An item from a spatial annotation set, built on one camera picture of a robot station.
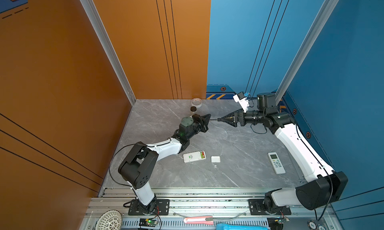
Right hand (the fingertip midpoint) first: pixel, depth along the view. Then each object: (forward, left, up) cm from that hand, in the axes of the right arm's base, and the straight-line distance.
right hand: (225, 117), depth 71 cm
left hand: (+8, +5, -5) cm, 11 cm away
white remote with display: (-10, -33, -30) cm, 46 cm away
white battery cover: (-7, +3, -31) cm, 32 cm away
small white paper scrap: (-11, +3, -31) cm, 33 cm away
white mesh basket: (-38, +55, -29) cm, 73 cm away
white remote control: (-6, +16, -30) cm, 34 cm away
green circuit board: (-38, +37, -32) cm, 62 cm away
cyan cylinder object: (-40, -5, -32) cm, 51 cm away
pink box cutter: (-38, +11, -31) cm, 50 cm away
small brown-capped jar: (+25, +17, -20) cm, 36 cm away
